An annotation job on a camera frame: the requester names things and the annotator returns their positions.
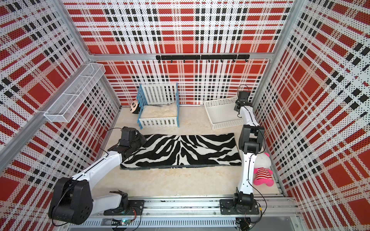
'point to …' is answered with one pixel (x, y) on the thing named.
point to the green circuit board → (125, 222)
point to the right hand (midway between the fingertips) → (244, 105)
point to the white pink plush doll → (262, 173)
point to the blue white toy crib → (158, 105)
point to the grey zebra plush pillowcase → (164, 151)
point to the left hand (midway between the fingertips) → (147, 136)
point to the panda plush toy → (135, 107)
